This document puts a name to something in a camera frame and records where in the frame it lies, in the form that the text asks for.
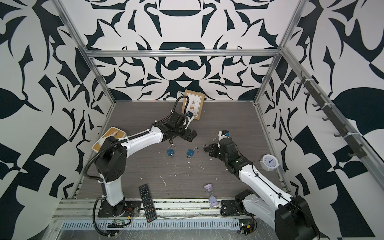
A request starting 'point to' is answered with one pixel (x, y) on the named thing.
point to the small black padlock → (206, 149)
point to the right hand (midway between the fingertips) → (209, 145)
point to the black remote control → (148, 205)
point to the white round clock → (269, 162)
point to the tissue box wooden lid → (113, 131)
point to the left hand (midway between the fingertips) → (192, 127)
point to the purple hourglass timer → (212, 201)
